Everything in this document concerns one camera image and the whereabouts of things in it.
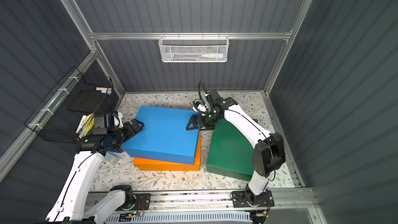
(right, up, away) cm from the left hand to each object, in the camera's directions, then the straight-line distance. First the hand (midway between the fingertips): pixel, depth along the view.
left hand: (136, 128), depth 74 cm
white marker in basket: (+39, +42, +20) cm, 61 cm away
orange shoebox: (+9, -18, +3) cm, 20 cm away
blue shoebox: (+15, -3, -6) cm, 17 cm away
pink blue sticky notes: (-23, +20, +12) cm, 33 cm away
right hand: (+29, -1, +2) cm, 29 cm away
